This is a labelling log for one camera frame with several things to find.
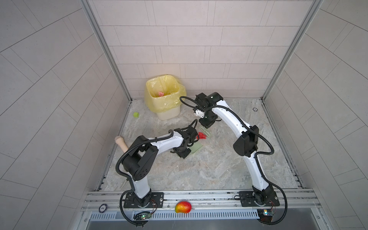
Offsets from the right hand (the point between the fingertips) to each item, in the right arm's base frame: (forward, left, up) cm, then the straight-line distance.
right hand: (205, 126), depth 87 cm
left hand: (-10, +13, -12) cm, 21 cm away
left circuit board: (-41, +34, -9) cm, 54 cm away
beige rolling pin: (-4, +52, -3) cm, 52 cm away
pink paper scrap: (+28, +29, +4) cm, 40 cm away
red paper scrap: (-1, +2, -9) cm, 10 cm away
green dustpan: (-8, +7, -11) cm, 15 cm away
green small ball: (+20, +49, -8) cm, 53 cm away
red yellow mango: (-39, +15, -7) cm, 43 cm away
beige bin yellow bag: (+11, +22, +8) cm, 26 cm away
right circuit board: (-44, -24, -14) cm, 52 cm away
